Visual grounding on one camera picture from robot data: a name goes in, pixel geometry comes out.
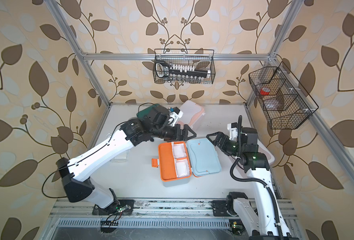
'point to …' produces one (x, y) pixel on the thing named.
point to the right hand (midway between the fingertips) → (211, 140)
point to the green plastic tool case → (147, 113)
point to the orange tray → (166, 161)
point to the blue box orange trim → (205, 158)
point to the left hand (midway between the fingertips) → (188, 134)
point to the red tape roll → (265, 91)
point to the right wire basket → (284, 102)
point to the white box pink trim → (192, 113)
